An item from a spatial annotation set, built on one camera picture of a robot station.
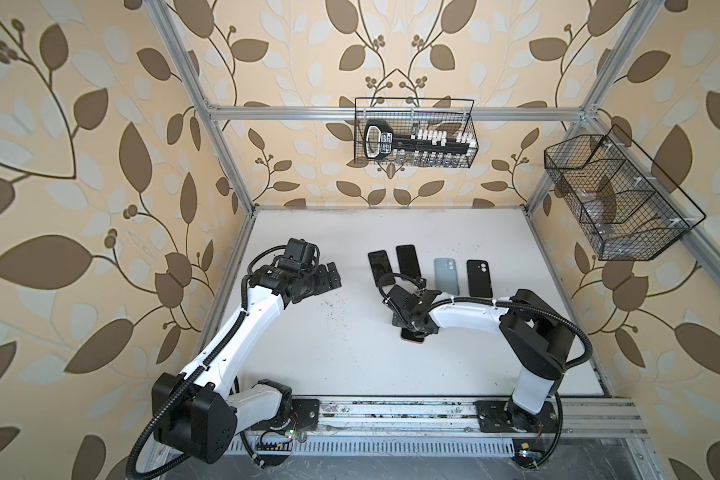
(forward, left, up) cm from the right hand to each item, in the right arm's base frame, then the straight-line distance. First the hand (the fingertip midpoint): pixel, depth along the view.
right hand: (409, 322), depth 91 cm
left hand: (+5, +23, +18) cm, 30 cm away
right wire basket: (+13, -52, +35) cm, 64 cm away
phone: (+23, +8, -2) cm, 25 cm away
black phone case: (+14, -25, +1) cm, 29 cm away
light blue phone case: (+16, -15, -1) cm, 22 cm away
